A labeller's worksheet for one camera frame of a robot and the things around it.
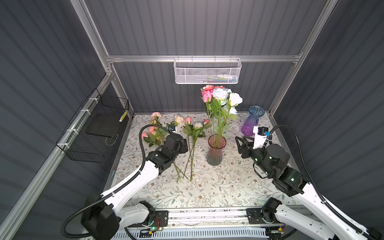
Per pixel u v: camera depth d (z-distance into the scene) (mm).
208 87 736
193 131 1051
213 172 892
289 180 480
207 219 740
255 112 963
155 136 1018
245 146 579
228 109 681
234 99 640
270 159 480
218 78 937
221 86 754
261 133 544
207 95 679
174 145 580
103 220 388
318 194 449
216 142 838
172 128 693
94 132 734
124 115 823
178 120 1118
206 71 1116
